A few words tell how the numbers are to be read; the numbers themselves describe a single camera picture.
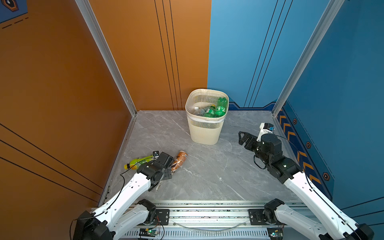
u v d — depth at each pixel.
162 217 0.74
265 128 0.64
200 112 0.90
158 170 0.58
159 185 0.80
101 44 0.82
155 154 0.73
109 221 0.40
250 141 0.64
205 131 0.85
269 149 0.54
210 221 0.73
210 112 0.85
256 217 0.72
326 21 0.74
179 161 0.89
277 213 0.61
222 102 0.87
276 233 0.71
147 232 0.71
